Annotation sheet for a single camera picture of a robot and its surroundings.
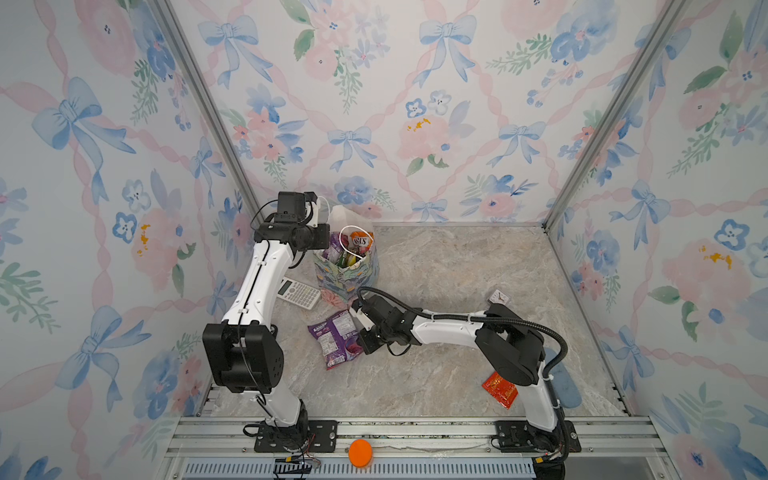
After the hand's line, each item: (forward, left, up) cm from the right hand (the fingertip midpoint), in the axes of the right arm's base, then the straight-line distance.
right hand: (356, 339), depth 89 cm
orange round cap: (-29, -4, +8) cm, 31 cm away
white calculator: (+15, +21, +1) cm, 26 cm away
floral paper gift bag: (+9, +5, +15) cm, 18 cm away
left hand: (+21, +8, +24) cm, 33 cm away
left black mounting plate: (-26, +6, -1) cm, 27 cm away
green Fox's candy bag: (+19, +3, +14) cm, 24 cm away
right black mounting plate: (-24, -42, 0) cm, 49 cm away
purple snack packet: (-1, +5, +3) cm, 6 cm away
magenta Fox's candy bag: (+22, +8, +14) cm, 27 cm away
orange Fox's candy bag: (+25, -1, +16) cm, 30 cm away
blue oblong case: (-13, -57, +1) cm, 58 cm away
